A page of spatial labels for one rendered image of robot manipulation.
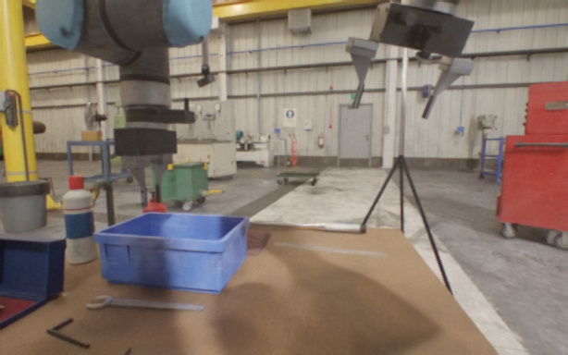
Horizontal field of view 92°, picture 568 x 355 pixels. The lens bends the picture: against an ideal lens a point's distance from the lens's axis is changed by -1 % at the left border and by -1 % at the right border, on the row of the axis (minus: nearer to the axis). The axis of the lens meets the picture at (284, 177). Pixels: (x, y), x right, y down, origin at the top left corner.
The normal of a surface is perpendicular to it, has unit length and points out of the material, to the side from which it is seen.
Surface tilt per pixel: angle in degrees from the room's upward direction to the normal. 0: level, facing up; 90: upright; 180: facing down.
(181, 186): 90
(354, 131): 90
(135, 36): 146
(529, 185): 90
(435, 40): 135
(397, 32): 114
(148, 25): 131
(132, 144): 90
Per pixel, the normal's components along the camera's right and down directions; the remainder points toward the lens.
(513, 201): -0.72, 0.08
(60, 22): -0.32, 0.11
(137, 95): 0.07, 0.12
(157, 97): 0.79, 0.09
